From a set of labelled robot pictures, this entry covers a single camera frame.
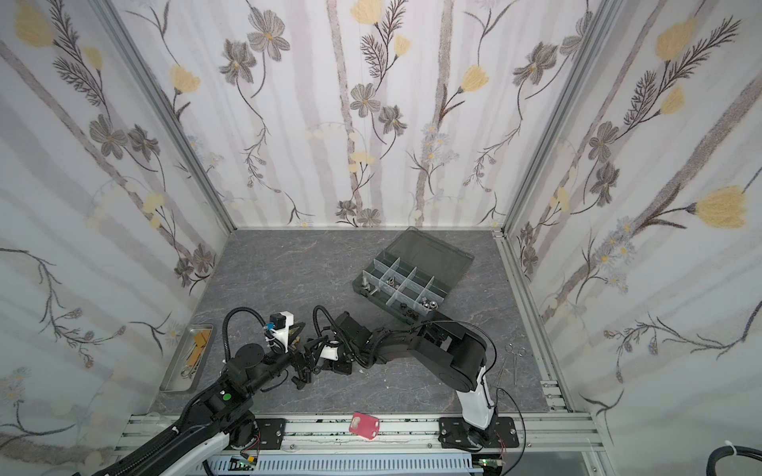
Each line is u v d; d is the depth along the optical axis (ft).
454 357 1.62
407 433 2.47
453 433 2.41
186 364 2.82
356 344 2.31
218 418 1.87
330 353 2.55
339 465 2.30
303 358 2.30
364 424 2.46
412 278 3.36
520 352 2.90
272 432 2.40
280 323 2.18
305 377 2.75
